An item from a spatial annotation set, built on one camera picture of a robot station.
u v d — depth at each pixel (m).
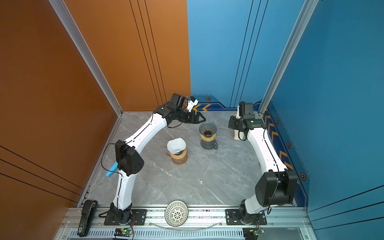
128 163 0.54
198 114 0.76
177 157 0.85
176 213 0.74
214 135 0.92
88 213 0.72
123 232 0.71
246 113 0.62
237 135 1.00
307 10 0.70
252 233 0.70
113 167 0.91
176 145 0.86
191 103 0.78
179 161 0.92
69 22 0.74
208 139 0.92
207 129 0.94
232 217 0.73
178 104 0.70
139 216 0.74
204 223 0.73
